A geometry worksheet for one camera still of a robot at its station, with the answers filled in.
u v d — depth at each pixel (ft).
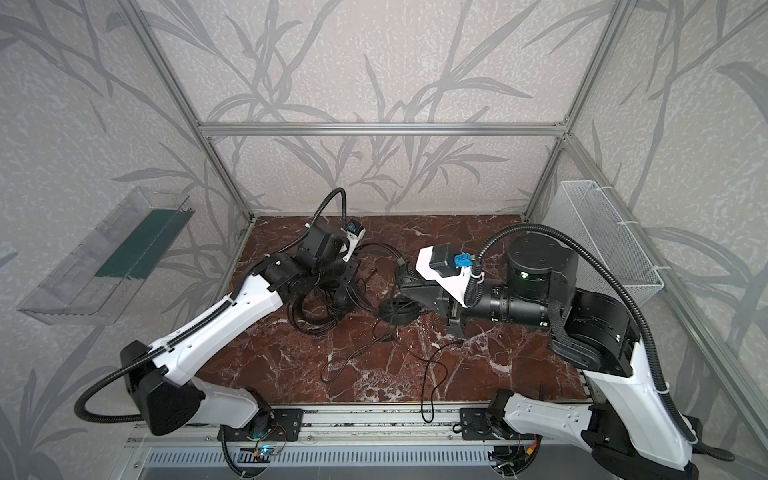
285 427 2.37
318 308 3.11
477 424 2.42
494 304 1.22
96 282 2.11
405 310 2.19
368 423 2.47
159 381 1.26
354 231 2.15
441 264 1.08
